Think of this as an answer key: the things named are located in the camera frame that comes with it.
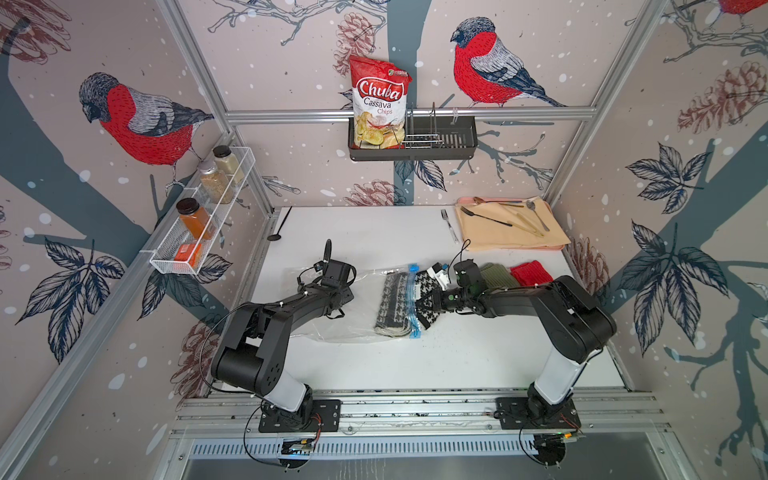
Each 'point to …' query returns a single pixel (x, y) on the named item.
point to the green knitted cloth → (496, 275)
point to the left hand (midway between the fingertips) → (346, 288)
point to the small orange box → (189, 252)
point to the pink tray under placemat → (468, 200)
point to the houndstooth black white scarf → (392, 316)
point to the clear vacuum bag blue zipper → (361, 320)
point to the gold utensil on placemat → (534, 231)
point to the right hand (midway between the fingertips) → (417, 304)
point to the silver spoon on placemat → (530, 205)
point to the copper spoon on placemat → (479, 201)
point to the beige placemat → (478, 234)
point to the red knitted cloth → (531, 274)
